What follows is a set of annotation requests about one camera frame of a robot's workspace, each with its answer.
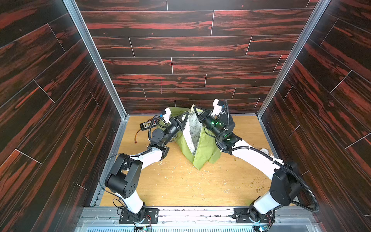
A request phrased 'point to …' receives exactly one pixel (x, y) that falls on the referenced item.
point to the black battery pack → (147, 125)
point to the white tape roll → (264, 150)
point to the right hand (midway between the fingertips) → (195, 105)
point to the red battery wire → (135, 141)
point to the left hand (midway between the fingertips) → (189, 114)
